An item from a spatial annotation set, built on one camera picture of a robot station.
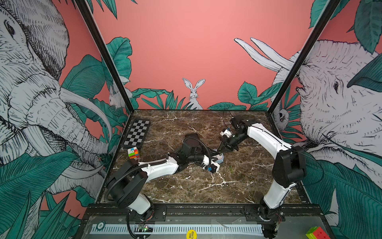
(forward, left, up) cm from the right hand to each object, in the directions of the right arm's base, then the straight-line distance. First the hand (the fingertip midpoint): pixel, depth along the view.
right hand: (218, 148), depth 81 cm
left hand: (-2, 0, +2) cm, 3 cm away
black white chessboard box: (+17, +54, -11) cm, 58 cm away
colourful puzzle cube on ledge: (-37, -43, -12) cm, 58 cm away
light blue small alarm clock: (0, -3, -12) cm, 12 cm away
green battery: (-6, -9, -15) cm, 18 cm away
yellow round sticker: (-38, +14, -14) cm, 43 cm away
